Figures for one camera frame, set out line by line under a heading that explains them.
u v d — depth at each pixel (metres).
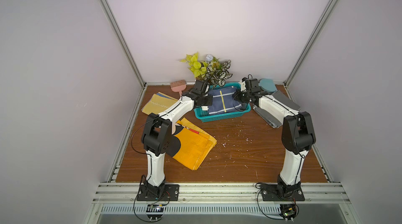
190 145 0.88
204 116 0.90
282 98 1.12
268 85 1.21
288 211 0.70
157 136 0.51
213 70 0.95
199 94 0.74
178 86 1.21
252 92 0.76
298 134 0.51
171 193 0.73
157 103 1.08
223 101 0.95
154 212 0.72
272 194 0.72
